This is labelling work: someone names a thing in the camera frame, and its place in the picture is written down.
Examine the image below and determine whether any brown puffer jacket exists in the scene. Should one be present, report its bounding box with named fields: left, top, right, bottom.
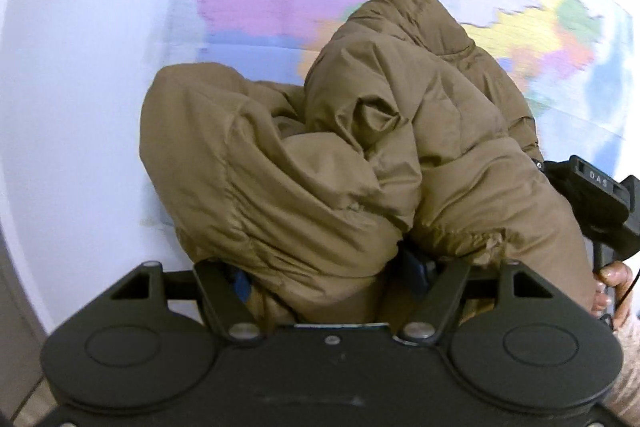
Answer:
left=140, top=17, right=596, bottom=329

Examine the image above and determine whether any person's right hand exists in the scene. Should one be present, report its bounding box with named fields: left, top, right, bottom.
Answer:
left=590, top=261, right=634, bottom=331

